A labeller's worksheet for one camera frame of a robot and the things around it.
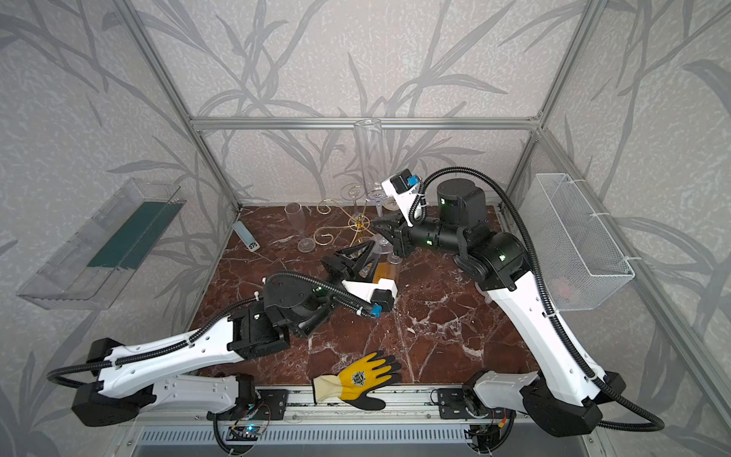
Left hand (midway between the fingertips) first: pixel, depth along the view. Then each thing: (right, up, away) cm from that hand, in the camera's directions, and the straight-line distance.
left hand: (373, 235), depth 55 cm
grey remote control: (-50, -2, +50) cm, 70 cm away
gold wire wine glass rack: (-4, +3, +19) cm, 19 cm away
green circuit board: (-34, -51, +17) cm, 64 cm away
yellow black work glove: (-6, -40, +20) cm, 45 cm away
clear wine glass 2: (-6, +12, +23) cm, 26 cm away
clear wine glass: (-27, +6, +36) cm, 46 cm away
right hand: (+1, +4, +2) cm, 5 cm away
